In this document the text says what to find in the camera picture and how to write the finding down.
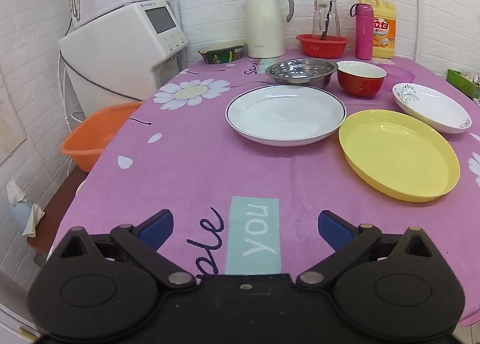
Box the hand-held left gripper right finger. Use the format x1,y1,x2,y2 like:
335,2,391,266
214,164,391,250
296,210,437,288

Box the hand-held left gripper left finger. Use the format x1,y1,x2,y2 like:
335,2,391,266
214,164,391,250
56,210,197,288

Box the yellow plastic plate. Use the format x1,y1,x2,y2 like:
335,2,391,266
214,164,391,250
338,109,461,203

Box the white blue-rimmed plate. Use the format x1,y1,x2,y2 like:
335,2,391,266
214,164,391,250
225,84,346,147

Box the red ceramic bowl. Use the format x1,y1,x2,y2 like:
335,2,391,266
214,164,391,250
336,60,387,99

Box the stainless steel bowl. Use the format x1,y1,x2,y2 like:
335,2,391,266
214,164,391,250
265,58,339,90

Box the purple floral tablecloth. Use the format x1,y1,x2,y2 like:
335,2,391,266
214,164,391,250
47,47,480,326

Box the brown wooden stool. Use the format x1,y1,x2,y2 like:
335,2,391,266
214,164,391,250
26,167,89,267

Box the orange stool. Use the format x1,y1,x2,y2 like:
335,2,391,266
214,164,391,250
61,101,145,173

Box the crumpled white tissue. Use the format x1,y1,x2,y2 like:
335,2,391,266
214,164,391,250
7,181,46,237

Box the red plastic basket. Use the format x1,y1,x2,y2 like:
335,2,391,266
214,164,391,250
295,34,350,59

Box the beige board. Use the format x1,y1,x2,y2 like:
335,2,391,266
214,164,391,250
0,74,29,164

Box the small round tin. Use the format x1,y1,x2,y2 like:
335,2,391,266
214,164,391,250
197,40,247,65

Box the white water dispenser with screen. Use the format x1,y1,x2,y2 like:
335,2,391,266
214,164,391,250
59,0,189,112

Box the green box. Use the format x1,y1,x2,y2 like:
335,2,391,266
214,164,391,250
446,68,480,100

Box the pink thermos bottle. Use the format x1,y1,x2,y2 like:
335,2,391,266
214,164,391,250
350,2,374,60

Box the yellow detergent bottle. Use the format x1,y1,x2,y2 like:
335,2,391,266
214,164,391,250
359,0,397,59

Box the cream thermos jug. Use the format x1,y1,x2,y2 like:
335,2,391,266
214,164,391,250
242,0,295,59

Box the black stirring stick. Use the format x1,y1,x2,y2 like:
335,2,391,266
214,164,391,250
320,0,335,41

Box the glass pitcher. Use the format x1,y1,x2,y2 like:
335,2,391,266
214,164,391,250
312,0,341,40

